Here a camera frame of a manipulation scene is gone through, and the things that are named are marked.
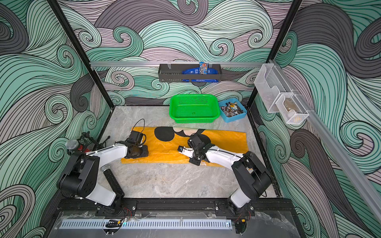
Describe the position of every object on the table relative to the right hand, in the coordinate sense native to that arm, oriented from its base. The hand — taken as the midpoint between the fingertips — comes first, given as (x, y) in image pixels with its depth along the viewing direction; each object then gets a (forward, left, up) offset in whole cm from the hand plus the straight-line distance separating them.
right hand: (195, 154), depth 91 cm
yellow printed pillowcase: (+9, +21, -1) cm, 23 cm away
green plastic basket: (+41, -1, -1) cm, 41 cm away
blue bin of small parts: (+40, -31, -2) cm, 51 cm away
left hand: (+3, +32, 0) cm, 32 cm away
